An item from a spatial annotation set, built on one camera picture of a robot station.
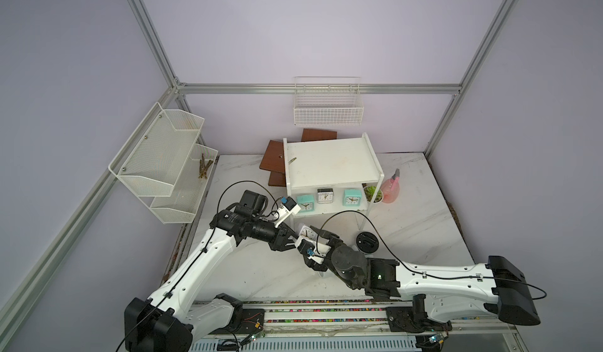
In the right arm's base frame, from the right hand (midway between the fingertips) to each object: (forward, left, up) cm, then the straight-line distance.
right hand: (310, 235), depth 71 cm
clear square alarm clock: (+16, -6, -1) cm, 17 cm away
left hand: (-3, +4, 0) cm, 5 cm away
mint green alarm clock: (+12, +1, -1) cm, 12 cm away
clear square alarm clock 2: (0, +1, +3) cm, 3 cm away
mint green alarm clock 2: (+14, -15, 0) cm, 20 cm away
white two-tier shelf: (+13, -7, +12) cm, 19 cm away
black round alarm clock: (+5, -21, -16) cm, 27 cm away
